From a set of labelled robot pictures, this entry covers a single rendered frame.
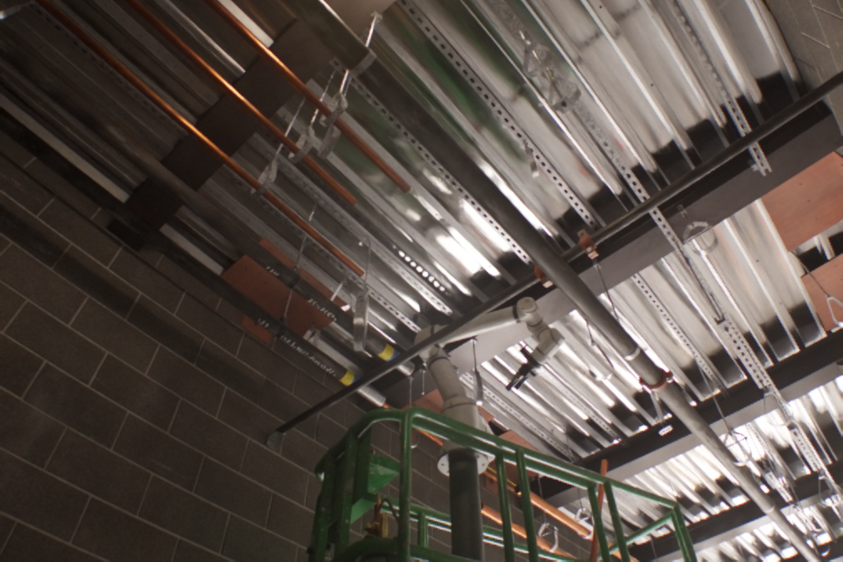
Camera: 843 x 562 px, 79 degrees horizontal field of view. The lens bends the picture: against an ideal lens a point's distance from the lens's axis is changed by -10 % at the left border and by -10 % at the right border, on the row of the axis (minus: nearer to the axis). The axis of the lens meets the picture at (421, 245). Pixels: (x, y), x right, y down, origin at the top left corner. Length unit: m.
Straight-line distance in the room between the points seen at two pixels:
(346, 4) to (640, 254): 1.86
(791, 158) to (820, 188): 0.53
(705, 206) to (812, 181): 0.74
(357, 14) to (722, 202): 1.93
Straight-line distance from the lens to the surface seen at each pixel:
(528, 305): 2.64
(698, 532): 6.31
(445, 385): 2.74
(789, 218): 3.58
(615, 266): 3.04
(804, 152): 3.10
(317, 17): 1.69
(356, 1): 2.31
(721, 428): 4.50
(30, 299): 2.76
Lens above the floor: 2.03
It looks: 54 degrees up
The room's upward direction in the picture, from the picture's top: straight up
